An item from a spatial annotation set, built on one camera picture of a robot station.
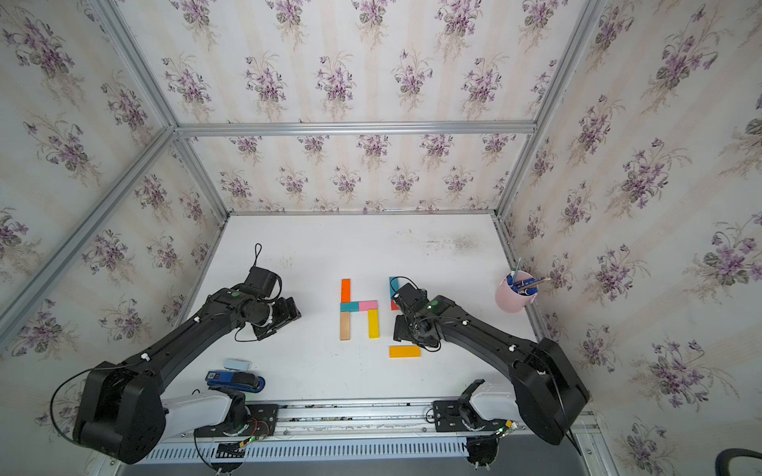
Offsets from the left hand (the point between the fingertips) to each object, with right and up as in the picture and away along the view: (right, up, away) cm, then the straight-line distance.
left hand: (295, 322), depth 84 cm
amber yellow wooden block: (+32, -9, +2) cm, 33 cm away
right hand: (+34, -4, 0) cm, 34 cm away
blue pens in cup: (+68, +10, +4) cm, 69 cm away
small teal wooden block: (+15, +2, +10) cm, 18 cm away
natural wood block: (+14, -3, +6) cm, 15 cm away
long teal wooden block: (+29, +8, +15) cm, 34 cm away
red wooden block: (+28, +8, -15) cm, 33 cm away
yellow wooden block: (+22, -3, +7) cm, 24 cm away
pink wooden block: (+21, +3, +10) cm, 23 cm away
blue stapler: (-14, -14, -5) cm, 20 cm away
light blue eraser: (-15, -11, -3) cm, 19 cm away
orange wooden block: (+13, +7, +14) cm, 20 cm away
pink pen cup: (+64, +5, +4) cm, 65 cm away
